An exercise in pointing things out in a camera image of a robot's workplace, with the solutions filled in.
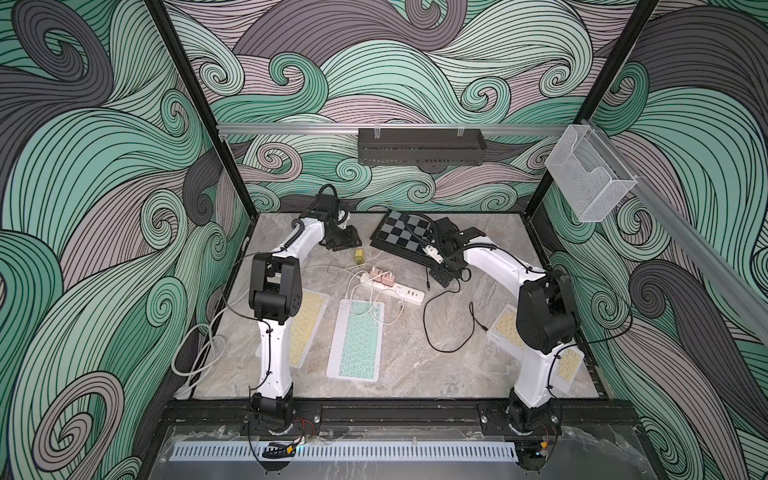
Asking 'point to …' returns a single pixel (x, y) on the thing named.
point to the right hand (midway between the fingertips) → (457, 268)
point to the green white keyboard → (355, 351)
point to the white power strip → (397, 291)
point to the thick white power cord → (212, 363)
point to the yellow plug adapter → (359, 256)
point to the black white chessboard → (404, 234)
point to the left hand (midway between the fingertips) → (356, 240)
